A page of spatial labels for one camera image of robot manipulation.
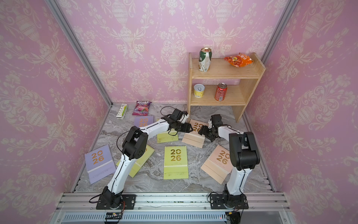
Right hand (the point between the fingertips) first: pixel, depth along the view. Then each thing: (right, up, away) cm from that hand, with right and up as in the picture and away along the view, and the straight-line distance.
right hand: (202, 133), depth 99 cm
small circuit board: (-51, -40, -26) cm, 70 cm away
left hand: (-9, +2, +2) cm, 10 cm away
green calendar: (-22, -1, -10) cm, 24 cm away
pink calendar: (-7, -3, 0) cm, 7 cm away
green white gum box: (-63, +15, +10) cm, 65 cm away
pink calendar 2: (+8, -18, -13) cm, 24 cm away
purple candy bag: (-48, +19, +14) cm, 53 cm away
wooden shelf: (+22, +26, -4) cm, 35 cm away
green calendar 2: (-19, -19, -13) cm, 30 cm away
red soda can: (+10, +27, -12) cm, 31 cm away
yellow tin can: (-4, +29, -8) cm, 30 cm away
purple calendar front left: (-67, -18, -12) cm, 70 cm away
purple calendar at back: (-46, +8, +10) cm, 48 cm away
